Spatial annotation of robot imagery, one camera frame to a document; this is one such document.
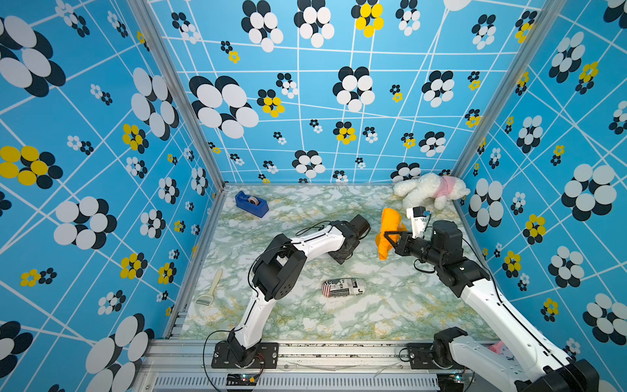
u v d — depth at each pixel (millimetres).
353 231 749
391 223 746
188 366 734
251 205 1052
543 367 389
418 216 668
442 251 575
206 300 847
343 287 845
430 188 1073
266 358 738
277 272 532
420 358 723
